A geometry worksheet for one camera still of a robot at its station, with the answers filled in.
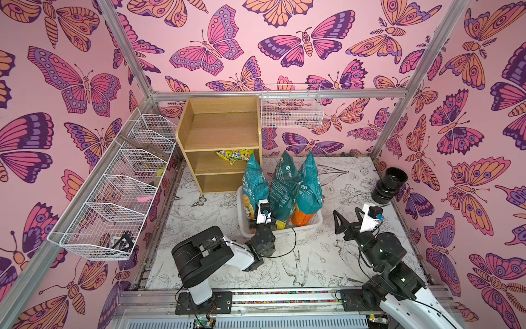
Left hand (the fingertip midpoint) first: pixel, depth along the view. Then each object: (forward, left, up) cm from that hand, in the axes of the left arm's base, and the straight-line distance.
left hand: (262, 203), depth 83 cm
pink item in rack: (-5, +41, +10) cm, 43 cm away
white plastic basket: (-6, +7, -5) cm, 10 cm away
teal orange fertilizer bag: (+2, -19, +5) cm, 20 cm away
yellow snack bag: (+22, +13, +6) cm, 26 cm away
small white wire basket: (+41, -13, +18) cm, 47 cm away
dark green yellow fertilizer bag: (+2, -9, +12) cm, 15 cm away
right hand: (-8, -29, +8) cm, 31 cm away
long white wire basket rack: (-13, +49, +13) cm, 52 cm away
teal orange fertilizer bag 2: (0, +2, +11) cm, 11 cm away
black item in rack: (-18, +42, +10) cm, 47 cm away
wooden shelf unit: (+31, +21, +16) cm, 41 cm away
